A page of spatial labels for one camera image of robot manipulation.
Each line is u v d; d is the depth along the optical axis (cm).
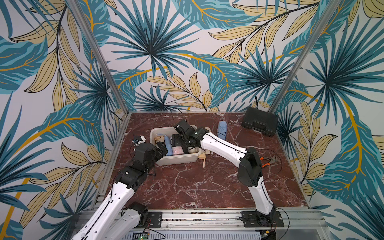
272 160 95
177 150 88
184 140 66
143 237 71
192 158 91
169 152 87
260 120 106
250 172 52
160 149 68
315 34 78
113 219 44
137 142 64
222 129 106
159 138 93
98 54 84
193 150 91
